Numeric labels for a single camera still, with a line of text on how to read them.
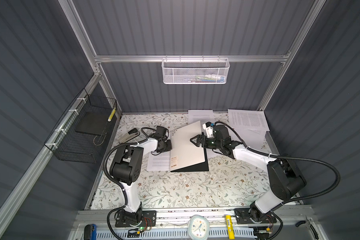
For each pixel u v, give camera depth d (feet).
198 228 2.25
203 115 3.99
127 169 1.66
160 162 3.07
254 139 3.51
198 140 2.53
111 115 2.66
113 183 1.64
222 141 2.26
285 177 1.51
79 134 2.37
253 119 3.79
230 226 2.28
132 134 3.38
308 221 2.37
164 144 2.85
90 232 2.20
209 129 2.65
